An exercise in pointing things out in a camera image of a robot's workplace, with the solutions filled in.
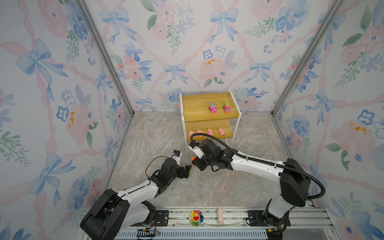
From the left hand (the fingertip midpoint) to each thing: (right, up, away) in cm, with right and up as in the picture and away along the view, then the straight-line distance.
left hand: (184, 163), depth 87 cm
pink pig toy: (+21, +18, -1) cm, 28 cm away
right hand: (+5, +3, -5) cm, 8 cm away
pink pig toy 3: (+9, +18, -1) cm, 20 cm away
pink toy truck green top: (+22, +31, -13) cm, 40 cm away
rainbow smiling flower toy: (+7, -24, -13) cm, 28 cm away
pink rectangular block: (+18, -24, -15) cm, 34 cm away
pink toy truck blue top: (+15, +30, -14) cm, 36 cm away
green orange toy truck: (+4, -6, +1) cm, 7 cm away
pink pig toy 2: (+15, +18, -1) cm, 23 cm away
